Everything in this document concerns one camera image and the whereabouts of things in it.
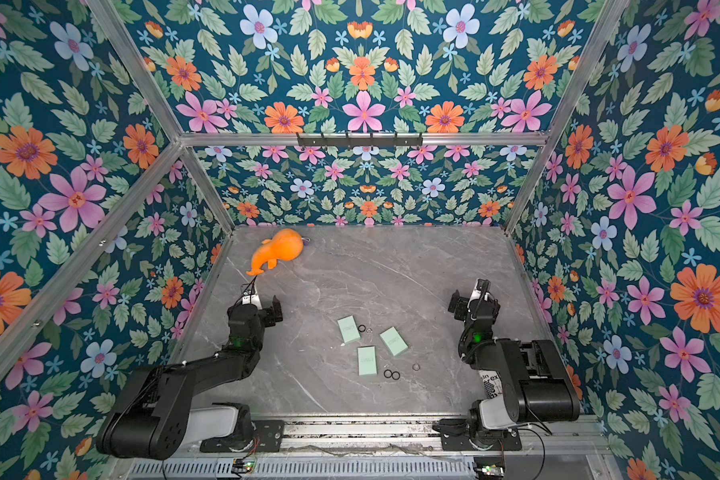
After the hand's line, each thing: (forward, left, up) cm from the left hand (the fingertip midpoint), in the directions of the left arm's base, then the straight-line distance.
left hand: (261, 297), depth 90 cm
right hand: (-3, -68, -1) cm, 68 cm away
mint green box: (-9, -26, -7) cm, 28 cm away
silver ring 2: (-22, -45, -10) cm, 51 cm away
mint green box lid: (-20, -31, -7) cm, 38 cm away
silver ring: (-7, -30, -9) cm, 32 cm away
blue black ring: (-24, -40, -9) cm, 47 cm away
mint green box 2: (-14, -40, -7) cm, 43 cm away
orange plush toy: (+23, -3, -2) cm, 23 cm away
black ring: (-23, -38, -9) cm, 45 cm away
